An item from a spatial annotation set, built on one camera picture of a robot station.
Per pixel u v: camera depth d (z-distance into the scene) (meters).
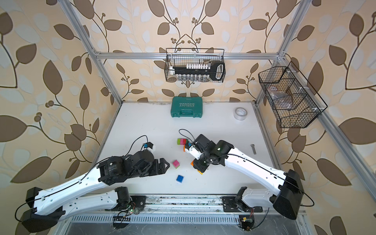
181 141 0.96
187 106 1.12
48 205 0.41
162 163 0.63
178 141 0.96
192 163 0.74
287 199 0.37
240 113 1.12
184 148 0.94
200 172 0.64
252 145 0.94
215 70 0.84
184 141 0.96
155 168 0.60
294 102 0.73
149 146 0.65
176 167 0.87
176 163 0.85
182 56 0.91
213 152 0.53
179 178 0.82
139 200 0.75
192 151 0.68
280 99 0.69
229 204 0.72
